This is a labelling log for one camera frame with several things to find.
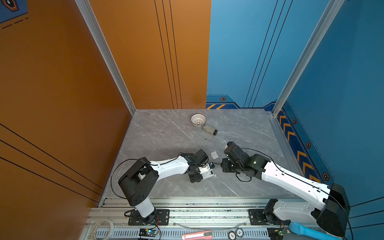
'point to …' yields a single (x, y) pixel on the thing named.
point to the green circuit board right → (275, 233)
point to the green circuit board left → (148, 232)
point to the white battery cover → (214, 155)
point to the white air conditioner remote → (205, 171)
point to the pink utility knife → (201, 235)
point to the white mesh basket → (198, 119)
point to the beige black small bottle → (210, 130)
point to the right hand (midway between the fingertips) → (220, 165)
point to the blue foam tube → (297, 228)
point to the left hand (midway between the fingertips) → (197, 173)
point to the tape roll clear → (111, 226)
